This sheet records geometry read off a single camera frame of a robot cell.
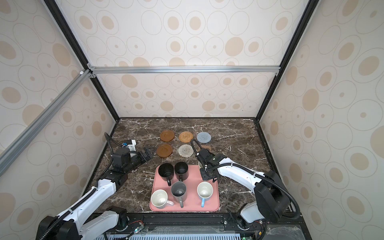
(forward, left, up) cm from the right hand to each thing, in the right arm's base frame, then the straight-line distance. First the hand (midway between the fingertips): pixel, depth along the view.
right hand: (208, 174), depth 86 cm
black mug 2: (+3, +16, -1) cm, 16 cm away
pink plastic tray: (-9, +9, -4) cm, 14 cm away
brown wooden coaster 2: (+32, +28, -3) cm, 43 cm away
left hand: (+9, +29, +14) cm, 34 cm away
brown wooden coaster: (+18, +28, -3) cm, 34 cm away
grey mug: (-8, +17, -1) cm, 18 cm away
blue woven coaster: (+31, +1, -5) cm, 31 cm away
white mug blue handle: (-8, +2, -2) cm, 9 cm away
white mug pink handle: (-12, +27, -4) cm, 30 cm away
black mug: (+3, +25, 0) cm, 25 cm away
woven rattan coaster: (+31, +14, -4) cm, 34 cm away
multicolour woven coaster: (+19, +14, -3) cm, 24 cm away
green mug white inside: (-3, +5, +18) cm, 19 cm away
